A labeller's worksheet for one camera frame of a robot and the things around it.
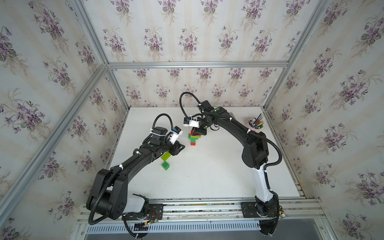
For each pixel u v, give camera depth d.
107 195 0.41
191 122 0.79
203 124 0.79
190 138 0.91
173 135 0.76
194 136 0.89
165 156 0.91
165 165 0.86
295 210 0.75
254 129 0.95
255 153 0.54
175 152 0.76
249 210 0.73
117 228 0.76
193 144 0.97
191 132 0.88
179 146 0.77
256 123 0.98
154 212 0.72
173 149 0.76
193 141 0.95
